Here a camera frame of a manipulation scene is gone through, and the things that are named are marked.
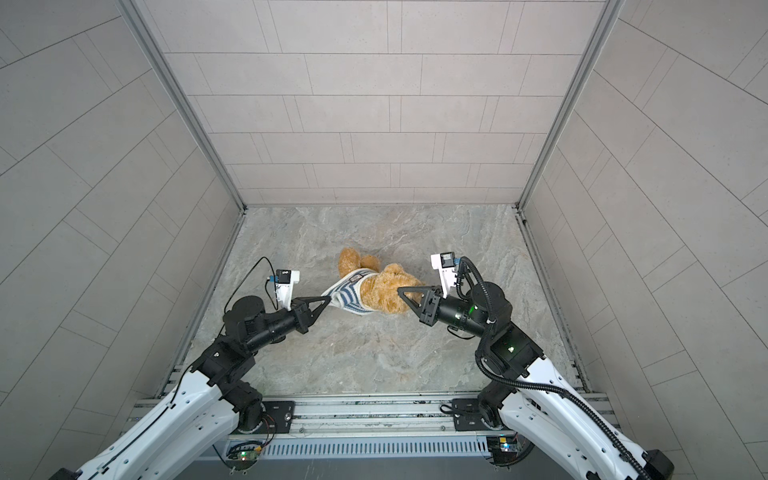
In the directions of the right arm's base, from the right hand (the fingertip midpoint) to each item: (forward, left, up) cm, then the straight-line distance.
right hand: (399, 300), depth 61 cm
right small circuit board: (-24, -22, -30) cm, 44 cm away
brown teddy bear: (+2, +4, 0) cm, 5 cm away
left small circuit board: (-21, +36, -25) cm, 49 cm away
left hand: (+6, +16, -9) cm, 19 cm away
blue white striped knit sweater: (+4, +12, -4) cm, 13 cm away
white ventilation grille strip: (-21, +9, -29) cm, 37 cm away
